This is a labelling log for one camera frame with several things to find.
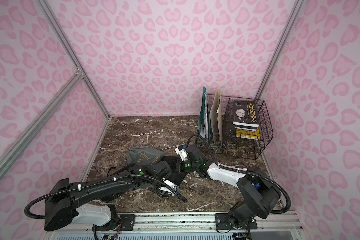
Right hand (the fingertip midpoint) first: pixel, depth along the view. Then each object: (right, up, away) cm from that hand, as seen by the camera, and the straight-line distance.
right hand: (171, 169), depth 80 cm
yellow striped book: (+48, +19, +18) cm, 54 cm away
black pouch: (0, +5, -20) cm, 20 cm away
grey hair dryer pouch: (-17, +5, +10) cm, 21 cm away
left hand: (-2, -5, 0) cm, 5 cm away
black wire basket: (+41, +10, +22) cm, 47 cm away
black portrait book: (+44, +31, +11) cm, 55 cm away
